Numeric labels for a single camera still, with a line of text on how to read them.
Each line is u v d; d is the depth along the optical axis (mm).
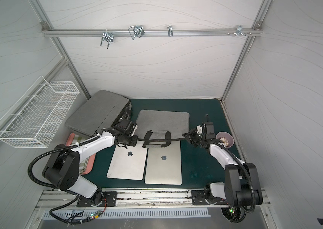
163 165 846
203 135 697
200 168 852
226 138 926
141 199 749
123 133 670
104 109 1018
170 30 780
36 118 689
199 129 831
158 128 952
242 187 419
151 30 785
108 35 779
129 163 857
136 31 766
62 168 440
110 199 736
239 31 765
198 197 741
